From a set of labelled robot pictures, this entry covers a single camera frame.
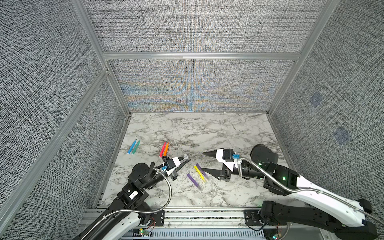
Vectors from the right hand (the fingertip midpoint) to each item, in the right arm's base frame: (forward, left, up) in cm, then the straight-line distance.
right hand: (204, 158), depth 52 cm
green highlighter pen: (+27, +42, -39) cm, 63 cm away
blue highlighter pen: (+27, +45, -39) cm, 65 cm away
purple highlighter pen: (+4, +3, -39) cm, 39 cm away
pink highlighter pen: (+25, +24, -38) cm, 52 cm away
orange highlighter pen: (+25, +21, -38) cm, 50 cm away
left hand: (+6, +6, -7) cm, 11 cm away
